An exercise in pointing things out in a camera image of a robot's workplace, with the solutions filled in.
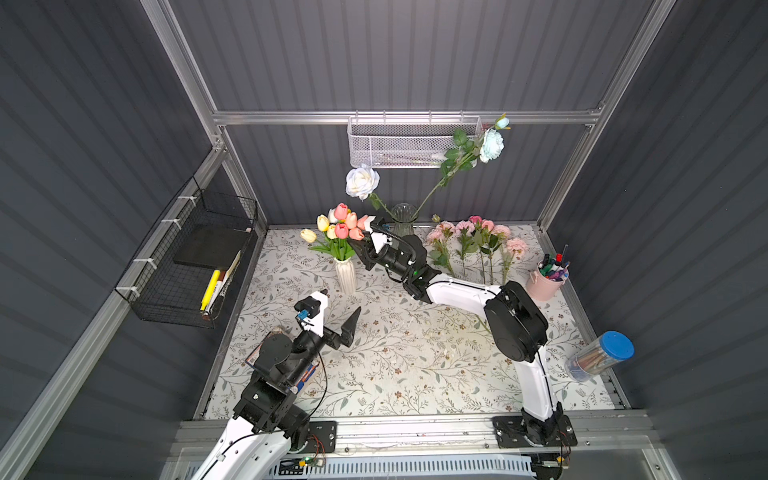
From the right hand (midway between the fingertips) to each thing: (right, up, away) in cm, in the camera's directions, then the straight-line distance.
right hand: (354, 235), depth 80 cm
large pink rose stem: (+49, -1, +34) cm, 60 cm away
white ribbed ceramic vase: (-4, -12, +11) cm, 17 cm away
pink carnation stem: (+39, +5, +35) cm, 53 cm away
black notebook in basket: (-36, -3, -4) cm, 37 cm away
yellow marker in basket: (-33, -14, -10) cm, 37 cm away
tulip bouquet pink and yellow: (-5, 0, -2) cm, 6 cm away
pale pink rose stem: (+57, -3, +28) cm, 64 cm away
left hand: (-1, -16, -14) cm, 21 cm away
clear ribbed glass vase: (+14, +8, +19) cm, 25 cm away
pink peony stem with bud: (+29, +2, +32) cm, 43 cm away
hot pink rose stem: (+44, +1, +32) cm, 54 cm away
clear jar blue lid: (+60, -29, -10) cm, 67 cm away
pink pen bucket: (+58, -14, +11) cm, 61 cm away
